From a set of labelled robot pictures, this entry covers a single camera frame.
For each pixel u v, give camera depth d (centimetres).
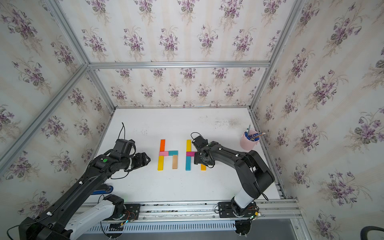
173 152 92
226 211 72
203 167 88
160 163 91
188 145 98
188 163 90
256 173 46
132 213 72
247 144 92
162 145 98
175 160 91
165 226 73
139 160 69
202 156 67
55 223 39
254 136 91
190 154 94
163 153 93
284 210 75
